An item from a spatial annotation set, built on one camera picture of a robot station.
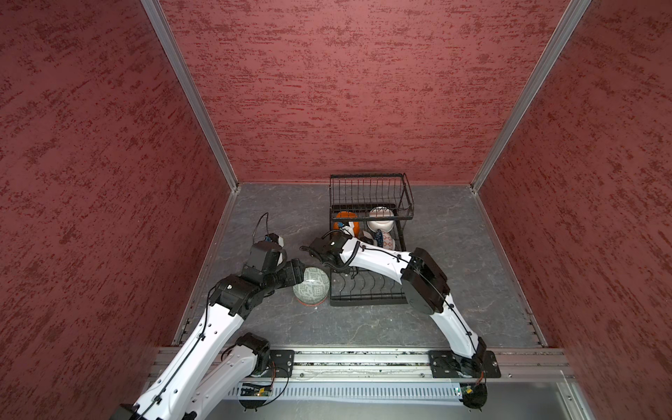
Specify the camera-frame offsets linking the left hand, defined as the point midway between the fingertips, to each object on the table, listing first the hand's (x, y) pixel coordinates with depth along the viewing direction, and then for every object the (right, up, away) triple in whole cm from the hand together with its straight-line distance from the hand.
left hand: (294, 275), depth 75 cm
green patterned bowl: (+5, -7, +10) cm, 13 cm away
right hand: (+23, +6, +15) cm, 28 cm away
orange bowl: (+15, +17, +24) cm, 34 cm away
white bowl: (+29, +16, +22) cm, 40 cm away
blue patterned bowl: (+30, +8, +14) cm, 34 cm away
